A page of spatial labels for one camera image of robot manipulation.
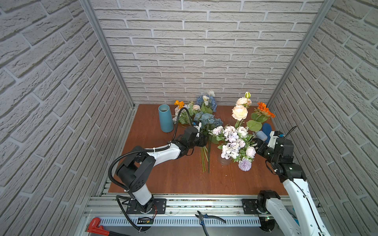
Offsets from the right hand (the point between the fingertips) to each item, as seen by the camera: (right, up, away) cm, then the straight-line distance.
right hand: (258, 143), depth 77 cm
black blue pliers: (-31, -35, -8) cm, 47 cm away
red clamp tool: (-82, -37, -11) cm, 91 cm away
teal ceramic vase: (-53, +14, +14) cm, 56 cm away
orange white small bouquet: (-43, +15, +29) cm, 53 cm away
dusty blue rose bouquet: (-25, +11, +19) cm, 33 cm away
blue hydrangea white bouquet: (-25, +25, +29) cm, 46 cm away
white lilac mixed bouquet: (-15, +2, -13) cm, 20 cm away
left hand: (-26, +3, +10) cm, 28 cm away
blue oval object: (+18, +6, +26) cm, 32 cm away
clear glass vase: (-16, -13, +11) cm, 24 cm away
